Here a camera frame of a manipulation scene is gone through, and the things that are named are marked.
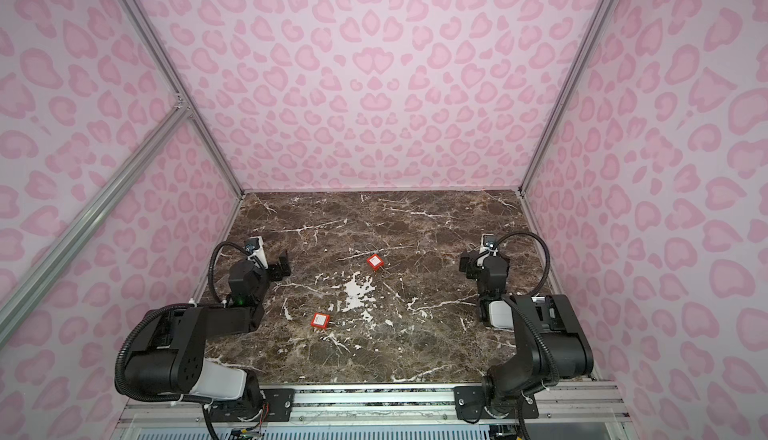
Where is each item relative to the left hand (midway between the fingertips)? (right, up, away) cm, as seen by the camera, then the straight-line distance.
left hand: (271, 248), depth 91 cm
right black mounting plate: (+56, -36, -18) cm, 69 cm away
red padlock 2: (+31, -5, +7) cm, 32 cm away
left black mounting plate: (+9, -37, -17) cm, 42 cm away
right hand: (+65, 0, +1) cm, 65 cm away
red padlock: (+16, -20, -5) cm, 26 cm away
